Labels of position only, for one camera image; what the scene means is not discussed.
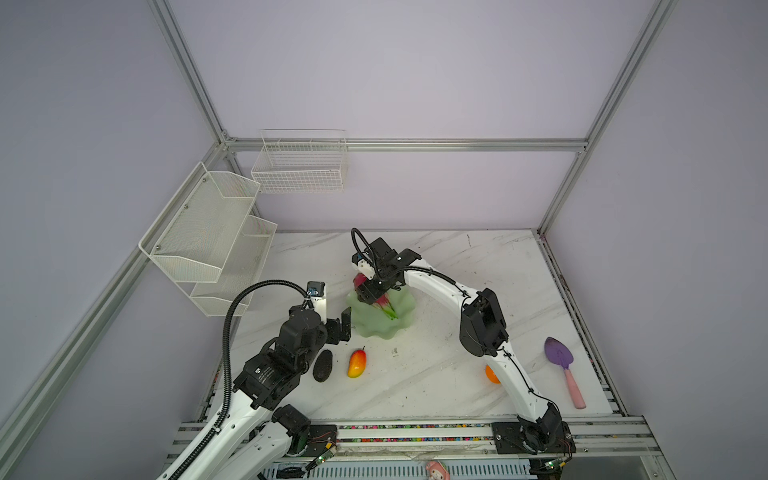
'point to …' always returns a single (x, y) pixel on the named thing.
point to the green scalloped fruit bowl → (372, 321)
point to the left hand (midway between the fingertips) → (329, 309)
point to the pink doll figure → (433, 465)
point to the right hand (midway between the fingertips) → (365, 289)
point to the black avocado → (322, 366)
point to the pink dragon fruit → (382, 302)
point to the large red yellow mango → (357, 363)
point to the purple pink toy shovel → (560, 354)
